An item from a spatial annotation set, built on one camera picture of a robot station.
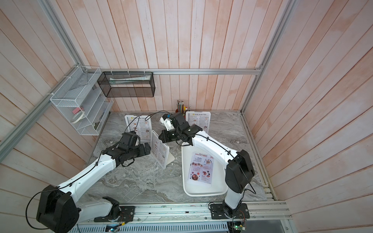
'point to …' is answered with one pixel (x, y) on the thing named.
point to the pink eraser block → (76, 110)
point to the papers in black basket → (118, 81)
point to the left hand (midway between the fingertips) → (144, 151)
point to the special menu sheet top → (201, 168)
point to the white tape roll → (77, 117)
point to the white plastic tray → (218, 186)
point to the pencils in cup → (180, 108)
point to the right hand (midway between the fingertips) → (158, 137)
